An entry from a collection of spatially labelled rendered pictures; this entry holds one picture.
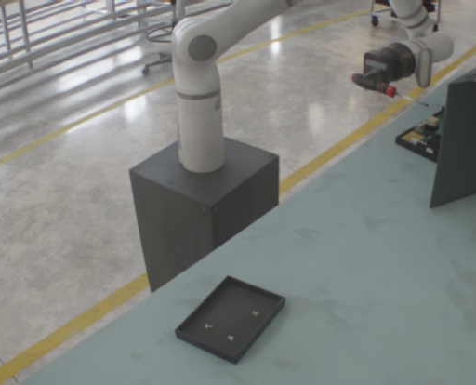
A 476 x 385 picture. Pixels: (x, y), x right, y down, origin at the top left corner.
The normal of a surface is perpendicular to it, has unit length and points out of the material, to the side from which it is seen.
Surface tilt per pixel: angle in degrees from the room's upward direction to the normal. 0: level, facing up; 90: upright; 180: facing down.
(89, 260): 0
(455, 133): 90
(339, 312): 0
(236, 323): 0
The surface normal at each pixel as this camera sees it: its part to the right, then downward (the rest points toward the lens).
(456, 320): -0.03, -0.84
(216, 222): 0.80, 0.31
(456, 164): 0.33, 0.51
